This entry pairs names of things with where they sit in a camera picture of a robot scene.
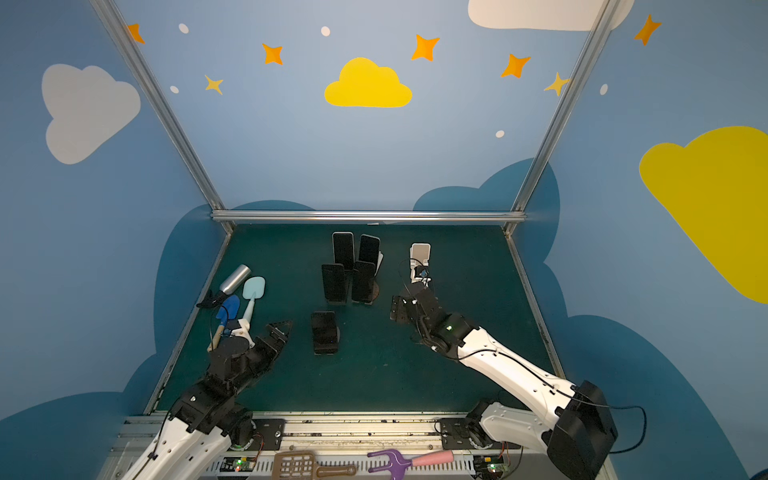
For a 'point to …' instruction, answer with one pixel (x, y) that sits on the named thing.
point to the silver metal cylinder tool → (227, 287)
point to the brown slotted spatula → (300, 465)
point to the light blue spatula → (254, 289)
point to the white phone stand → (420, 254)
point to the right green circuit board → (488, 467)
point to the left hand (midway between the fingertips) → (294, 333)
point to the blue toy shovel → (230, 310)
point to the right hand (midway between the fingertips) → (407, 296)
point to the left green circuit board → (237, 464)
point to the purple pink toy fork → (399, 462)
